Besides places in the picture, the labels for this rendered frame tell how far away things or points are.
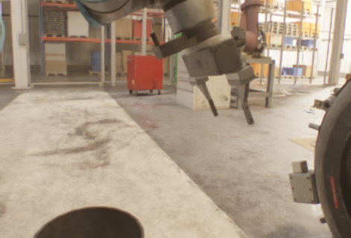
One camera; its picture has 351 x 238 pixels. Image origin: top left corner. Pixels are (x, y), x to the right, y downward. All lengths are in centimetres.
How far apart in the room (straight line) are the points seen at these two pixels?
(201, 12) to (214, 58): 8
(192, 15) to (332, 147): 59
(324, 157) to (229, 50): 54
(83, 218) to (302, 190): 75
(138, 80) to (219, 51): 518
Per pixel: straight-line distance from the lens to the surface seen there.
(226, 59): 44
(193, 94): 427
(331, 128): 86
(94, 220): 96
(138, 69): 556
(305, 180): 98
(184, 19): 45
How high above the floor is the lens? 86
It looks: 11 degrees down
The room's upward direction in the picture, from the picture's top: 2 degrees clockwise
